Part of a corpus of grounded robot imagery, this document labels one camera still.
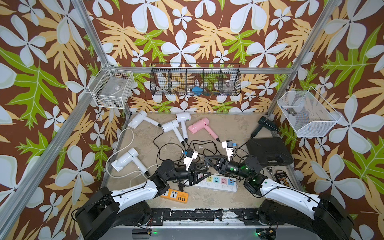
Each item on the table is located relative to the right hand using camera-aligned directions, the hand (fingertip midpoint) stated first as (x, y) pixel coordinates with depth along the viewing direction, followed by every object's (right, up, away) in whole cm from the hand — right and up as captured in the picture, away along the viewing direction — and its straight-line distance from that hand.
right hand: (204, 160), depth 66 cm
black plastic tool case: (+45, -1, +29) cm, 53 cm away
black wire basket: (-3, +47, +32) cm, 57 cm away
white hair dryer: (-22, +16, +42) cm, 51 cm away
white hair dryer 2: (-13, +23, +46) cm, 52 cm away
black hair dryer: (+48, +19, +42) cm, 67 cm away
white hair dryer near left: (-50, -7, +23) cm, 55 cm away
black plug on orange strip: (-12, -18, +17) cm, 27 cm away
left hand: (+2, -5, +1) cm, 6 cm away
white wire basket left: (-53, +38, +21) cm, 68 cm away
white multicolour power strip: (+11, -16, +17) cm, 26 cm away
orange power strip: (-14, -22, +13) cm, 29 cm away
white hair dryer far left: (-45, +23, +46) cm, 68 cm away
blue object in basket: (-2, +39, +30) cm, 49 cm away
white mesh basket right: (+60, +22, +16) cm, 66 cm away
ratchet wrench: (+42, -11, +23) cm, 49 cm away
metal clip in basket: (+52, +25, +20) cm, 61 cm away
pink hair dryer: (0, +17, +42) cm, 46 cm away
